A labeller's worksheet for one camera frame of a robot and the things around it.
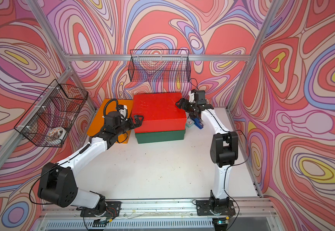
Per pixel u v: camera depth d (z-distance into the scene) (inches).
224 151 21.2
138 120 29.5
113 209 28.7
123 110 29.5
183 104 32.9
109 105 24.3
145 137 36.5
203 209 28.9
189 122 42.2
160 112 35.6
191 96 34.0
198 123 42.1
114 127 25.2
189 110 32.6
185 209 29.5
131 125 29.4
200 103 28.9
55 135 27.2
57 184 16.6
